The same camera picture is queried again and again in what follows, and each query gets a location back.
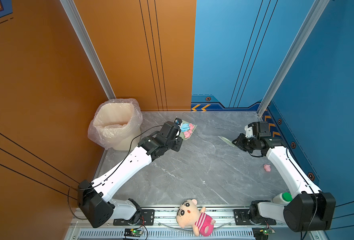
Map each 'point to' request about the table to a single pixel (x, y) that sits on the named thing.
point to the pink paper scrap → (188, 133)
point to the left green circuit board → (133, 232)
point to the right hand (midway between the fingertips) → (231, 141)
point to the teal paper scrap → (185, 127)
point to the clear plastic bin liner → (116, 124)
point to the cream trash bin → (117, 124)
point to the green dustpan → (181, 134)
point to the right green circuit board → (262, 233)
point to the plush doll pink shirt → (188, 214)
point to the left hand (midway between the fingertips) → (178, 137)
